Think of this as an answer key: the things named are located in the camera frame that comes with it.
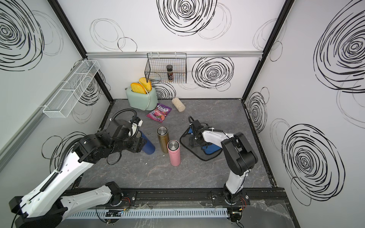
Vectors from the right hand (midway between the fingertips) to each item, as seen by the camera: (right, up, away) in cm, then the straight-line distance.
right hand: (201, 142), depth 95 cm
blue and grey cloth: (+6, -5, -5) cm, 9 cm away
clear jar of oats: (-16, +27, +17) cm, 36 cm away
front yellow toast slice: (-45, +38, +6) cm, 59 cm away
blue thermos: (-29, +2, -23) cm, 37 cm away
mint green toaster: (-38, +28, +8) cm, 48 cm away
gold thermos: (-23, +9, -19) cm, 31 cm away
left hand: (-32, +7, -27) cm, 42 cm away
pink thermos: (-17, +3, -24) cm, 29 cm away
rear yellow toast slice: (-39, +40, +10) cm, 57 cm away
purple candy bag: (-30, +20, +12) cm, 38 cm away
